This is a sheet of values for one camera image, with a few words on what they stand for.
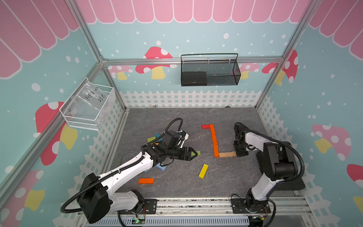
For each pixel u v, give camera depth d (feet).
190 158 2.20
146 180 2.73
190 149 2.24
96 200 1.28
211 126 3.55
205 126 3.55
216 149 3.12
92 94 2.40
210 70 3.09
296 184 2.45
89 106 2.38
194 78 2.84
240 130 2.56
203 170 2.84
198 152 3.09
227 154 3.03
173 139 1.97
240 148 2.87
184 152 2.17
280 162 1.59
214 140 3.27
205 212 2.43
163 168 2.85
